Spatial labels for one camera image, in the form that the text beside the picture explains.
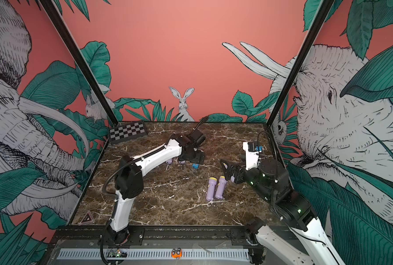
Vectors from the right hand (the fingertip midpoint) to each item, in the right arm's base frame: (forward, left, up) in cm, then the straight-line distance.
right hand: (229, 156), depth 60 cm
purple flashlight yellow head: (+18, +23, -34) cm, 45 cm away
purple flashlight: (+3, +5, -33) cm, 34 cm away
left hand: (+15, +12, -25) cm, 31 cm away
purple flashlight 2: (+4, 0, -33) cm, 33 cm away
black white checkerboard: (+39, +64, -31) cm, 81 cm away
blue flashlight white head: (+15, +14, -33) cm, 39 cm away
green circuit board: (-28, +47, -35) cm, 65 cm away
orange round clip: (-28, +21, -32) cm, 47 cm away
